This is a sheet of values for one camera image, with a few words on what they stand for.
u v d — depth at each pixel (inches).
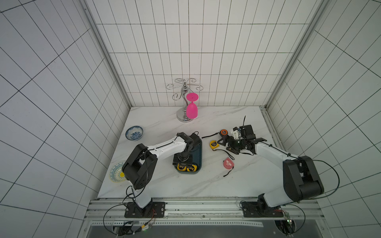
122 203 28.6
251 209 28.6
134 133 39.8
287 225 27.4
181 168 33.6
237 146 30.9
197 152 29.9
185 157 28.5
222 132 39.5
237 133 32.8
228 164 34.4
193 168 33.3
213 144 37.3
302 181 17.2
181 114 44.3
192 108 37.1
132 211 28.0
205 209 29.3
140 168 18.2
